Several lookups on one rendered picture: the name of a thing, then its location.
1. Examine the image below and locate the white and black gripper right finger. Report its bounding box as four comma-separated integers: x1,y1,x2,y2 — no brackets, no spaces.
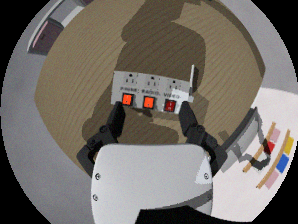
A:
178,101,228,178

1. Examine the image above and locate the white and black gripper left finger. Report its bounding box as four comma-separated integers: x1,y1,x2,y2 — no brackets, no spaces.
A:
76,101,126,178

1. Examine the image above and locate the white power strip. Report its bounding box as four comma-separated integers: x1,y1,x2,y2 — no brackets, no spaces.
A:
111,65,195,114

